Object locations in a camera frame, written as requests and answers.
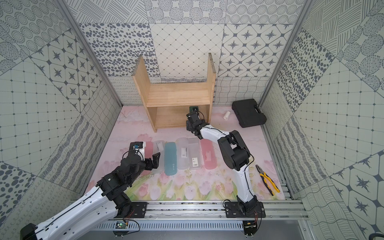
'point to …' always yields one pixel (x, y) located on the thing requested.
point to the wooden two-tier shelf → (167, 104)
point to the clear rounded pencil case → (159, 147)
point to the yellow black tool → (263, 175)
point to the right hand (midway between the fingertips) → (196, 123)
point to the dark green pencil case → (191, 108)
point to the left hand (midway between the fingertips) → (151, 150)
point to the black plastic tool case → (248, 113)
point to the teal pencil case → (170, 158)
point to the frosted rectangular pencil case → (195, 162)
